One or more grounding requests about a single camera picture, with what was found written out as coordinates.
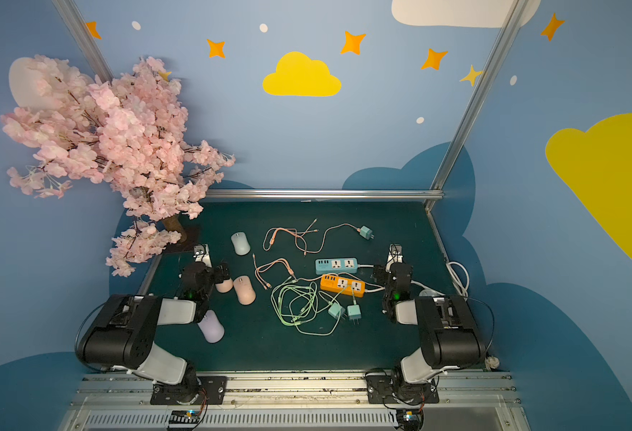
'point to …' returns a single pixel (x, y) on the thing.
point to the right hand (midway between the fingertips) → (396, 257)
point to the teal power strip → (337, 266)
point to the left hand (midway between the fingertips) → (211, 258)
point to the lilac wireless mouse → (211, 327)
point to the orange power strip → (354, 288)
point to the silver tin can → (428, 293)
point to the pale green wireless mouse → (241, 244)
